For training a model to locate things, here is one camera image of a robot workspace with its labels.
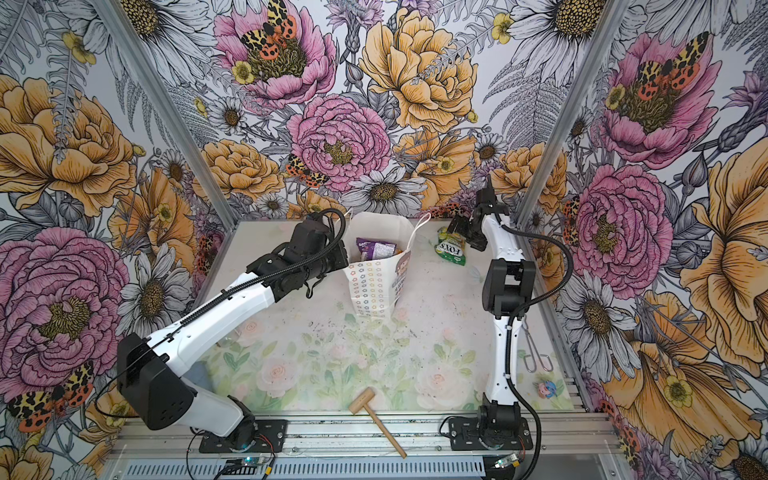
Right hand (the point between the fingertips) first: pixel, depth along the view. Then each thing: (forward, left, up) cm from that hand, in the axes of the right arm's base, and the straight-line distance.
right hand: (459, 241), depth 105 cm
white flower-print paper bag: (-22, +28, +8) cm, 36 cm away
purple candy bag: (-12, +29, +11) cm, 34 cm away
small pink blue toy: (-48, -15, -3) cm, 50 cm away
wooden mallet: (-49, +32, -6) cm, 59 cm away
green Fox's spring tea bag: (+1, +2, -4) cm, 4 cm away
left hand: (-19, +35, +16) cm, 43 cm away
